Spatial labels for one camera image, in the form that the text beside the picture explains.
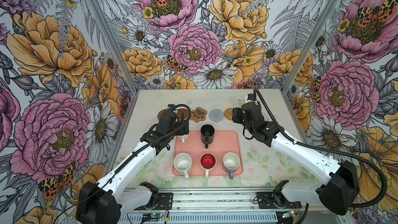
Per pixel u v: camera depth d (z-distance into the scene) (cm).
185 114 106
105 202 38
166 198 75
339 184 39
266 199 73
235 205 74
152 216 71
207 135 93
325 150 44
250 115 58
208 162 85
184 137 87
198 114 107
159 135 58
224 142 95
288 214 72
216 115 107
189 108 65
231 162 86
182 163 85
